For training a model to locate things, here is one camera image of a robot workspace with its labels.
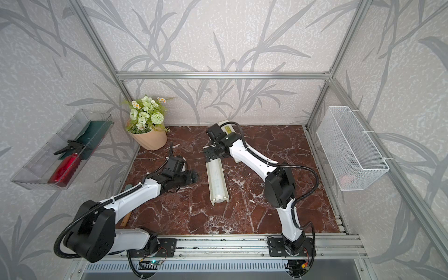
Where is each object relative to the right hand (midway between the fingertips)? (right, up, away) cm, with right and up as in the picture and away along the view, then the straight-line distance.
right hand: (214, 151), depth 88 cm
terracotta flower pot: (-37, +6, +11) cm, 39 cm away
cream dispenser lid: (+7, +13, -11) cm, 18 cm away
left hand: (-11, -13, +1) cm, 17 cm away
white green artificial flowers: (-34, +19, -1) cm, 39 cm away
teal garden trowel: (-47, -19, +5) cm, 51 cm away
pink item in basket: (+57, -11, -16) cm, 61 cm away
